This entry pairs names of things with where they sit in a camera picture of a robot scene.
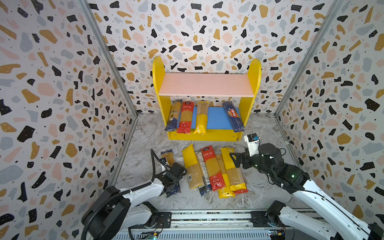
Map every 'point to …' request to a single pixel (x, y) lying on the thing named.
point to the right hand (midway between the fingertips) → (235, 149)
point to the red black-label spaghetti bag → (184, 125)
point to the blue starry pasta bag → (168, 155)
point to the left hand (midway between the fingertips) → (175, 172)
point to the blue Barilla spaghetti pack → (233, 116)
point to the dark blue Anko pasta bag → (173, 120)
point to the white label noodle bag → (204, 189)
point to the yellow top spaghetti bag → (194, 174)
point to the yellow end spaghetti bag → (225, 192)
